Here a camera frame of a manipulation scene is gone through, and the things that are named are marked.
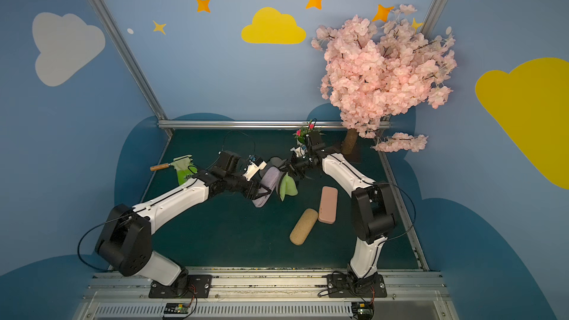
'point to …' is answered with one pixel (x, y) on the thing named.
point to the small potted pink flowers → (301, 134)
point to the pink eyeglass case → (327, 212)
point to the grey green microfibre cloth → (284, 184)
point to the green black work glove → (184, 168)
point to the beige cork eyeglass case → (303, 227)
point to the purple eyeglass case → (268, 178)
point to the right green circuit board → (363, 310)
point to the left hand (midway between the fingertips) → (266, 184)
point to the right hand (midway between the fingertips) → (279, 168)
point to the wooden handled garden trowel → (159, 167)
